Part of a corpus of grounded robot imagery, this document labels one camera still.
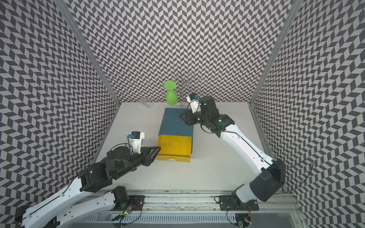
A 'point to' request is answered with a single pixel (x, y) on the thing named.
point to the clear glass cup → (147, 101)
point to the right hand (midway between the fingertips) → (184, 117)
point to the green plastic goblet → (171, 96)
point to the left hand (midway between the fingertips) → (158, 150)
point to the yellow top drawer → (175, 147)
